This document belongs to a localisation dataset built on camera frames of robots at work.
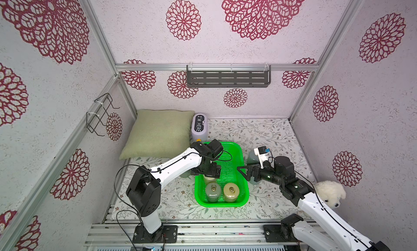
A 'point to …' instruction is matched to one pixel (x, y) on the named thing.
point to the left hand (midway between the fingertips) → (208, 175)
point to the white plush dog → (330, 193)
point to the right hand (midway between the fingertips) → (242, 165)
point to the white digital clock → (199, 126)
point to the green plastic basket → (232, 157)
